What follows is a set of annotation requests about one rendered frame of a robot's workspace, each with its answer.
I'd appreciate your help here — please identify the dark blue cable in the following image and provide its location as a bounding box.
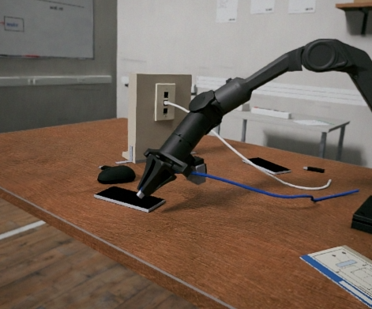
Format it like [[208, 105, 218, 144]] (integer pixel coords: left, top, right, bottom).
[[191, 172, 359, 202]]

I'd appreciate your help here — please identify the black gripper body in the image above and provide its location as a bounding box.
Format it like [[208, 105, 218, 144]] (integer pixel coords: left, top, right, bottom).
[[144, 134, 193, 178]]

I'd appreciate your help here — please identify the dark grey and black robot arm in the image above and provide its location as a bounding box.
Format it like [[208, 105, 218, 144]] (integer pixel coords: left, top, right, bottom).
[[173, 39, 372, 149]]

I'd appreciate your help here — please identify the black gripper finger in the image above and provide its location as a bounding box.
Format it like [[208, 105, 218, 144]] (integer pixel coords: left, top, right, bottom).
[[141, 159, 177, 197], [137, 156, 157, 191]]

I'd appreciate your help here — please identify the black computer mouse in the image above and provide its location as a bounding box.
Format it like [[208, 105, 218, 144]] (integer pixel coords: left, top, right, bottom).
[[97, 165, 136, 184]]

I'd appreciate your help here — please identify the white and blue printed card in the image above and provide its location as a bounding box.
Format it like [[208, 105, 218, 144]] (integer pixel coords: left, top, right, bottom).
[[300, 245, 372, 309]]

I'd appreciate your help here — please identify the tan board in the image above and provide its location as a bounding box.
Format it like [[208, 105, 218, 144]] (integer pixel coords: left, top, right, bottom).
[[122, 73, 192, 163]]

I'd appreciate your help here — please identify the white wall plate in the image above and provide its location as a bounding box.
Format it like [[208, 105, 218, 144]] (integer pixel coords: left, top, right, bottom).
[[155, 84, 175, 121]]

